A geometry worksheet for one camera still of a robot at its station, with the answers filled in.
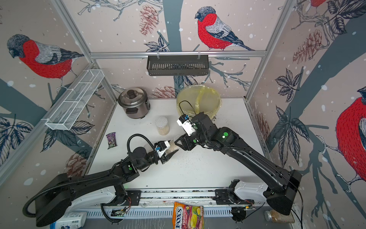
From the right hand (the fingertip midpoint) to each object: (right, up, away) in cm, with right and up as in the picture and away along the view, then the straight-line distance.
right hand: (180, 137), depth 67 cm
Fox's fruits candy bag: (+4, -37, -1) cm, 37 cm away
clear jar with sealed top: (-12, +3, +23) cm, 26 cm away
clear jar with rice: (-3, -4, -3) cm, 6 cm away
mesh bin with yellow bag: (+8, +21, +30) cm, 38 cm away
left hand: (-2, -4, +5) cm, 7 cm away
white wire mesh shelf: (-60, +9, +3) cm, 60 cm away
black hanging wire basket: (-4, +48, +39) cm, 62 cm away
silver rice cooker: (-32, +18, +28) cm, 46 cm away
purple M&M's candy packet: (-48, -6, +28) cm, 56 cm away
